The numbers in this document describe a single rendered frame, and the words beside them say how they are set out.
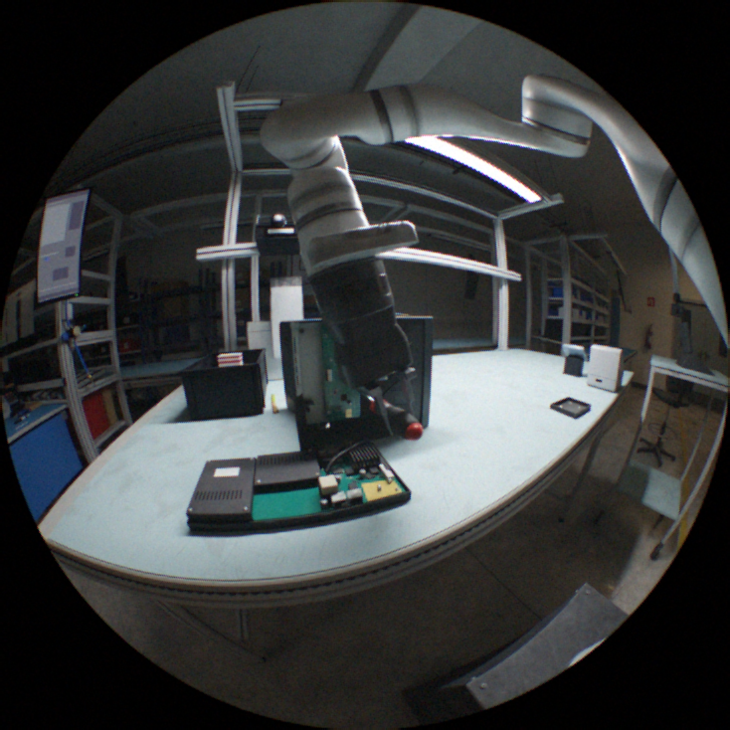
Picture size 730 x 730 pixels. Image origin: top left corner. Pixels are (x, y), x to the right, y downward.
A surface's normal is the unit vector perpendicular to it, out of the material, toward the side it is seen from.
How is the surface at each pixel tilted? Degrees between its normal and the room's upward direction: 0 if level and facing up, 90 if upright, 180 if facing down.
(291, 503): 0
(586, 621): 0
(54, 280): 101
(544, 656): 0
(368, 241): 90
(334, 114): 110
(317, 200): 97
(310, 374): 90
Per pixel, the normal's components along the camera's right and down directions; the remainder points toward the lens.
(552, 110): -0.66, 0.75
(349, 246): 0.35, 0.19
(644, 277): -0.94, 0.09
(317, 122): 0.20, 0.57
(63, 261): 0.70, 0.31
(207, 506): -0.02, -0.98
